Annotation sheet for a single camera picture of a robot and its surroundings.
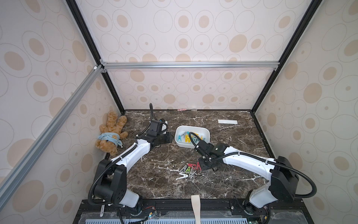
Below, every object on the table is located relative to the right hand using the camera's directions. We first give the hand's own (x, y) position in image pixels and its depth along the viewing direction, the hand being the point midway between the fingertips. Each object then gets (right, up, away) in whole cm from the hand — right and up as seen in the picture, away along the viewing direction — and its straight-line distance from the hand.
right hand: (207, 164), depth 83 cm
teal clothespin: (-17, +14, +17) cm, 28 cm away
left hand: (-19, +17, +3) cm, 25 cm away
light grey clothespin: (-14, -5, +4) cm, 16 cm away
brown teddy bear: (-62, +17, +10) cm, 65 cm away
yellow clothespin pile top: (-1, +14, +20) cm, 24 cm away
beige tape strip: (-8, -18, -7) cm, 21 cm away
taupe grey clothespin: (-8, -7, +3) cm, 11 cm away
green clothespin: (-11, -5, +5) cm, 13 cm away
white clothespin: (-13, -8, +2) cm, 16 cm away
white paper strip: (+22, +26, +30) cm, 45 cm away
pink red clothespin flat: (-9, -2, +5) cm, 10 cm away
